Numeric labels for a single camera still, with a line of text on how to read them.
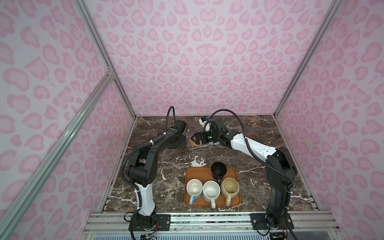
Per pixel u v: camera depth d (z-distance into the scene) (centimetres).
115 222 75
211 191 82
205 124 77
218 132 69
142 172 51
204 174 90
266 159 49
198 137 78
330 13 71
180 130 78
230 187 83
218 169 84
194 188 83
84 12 69
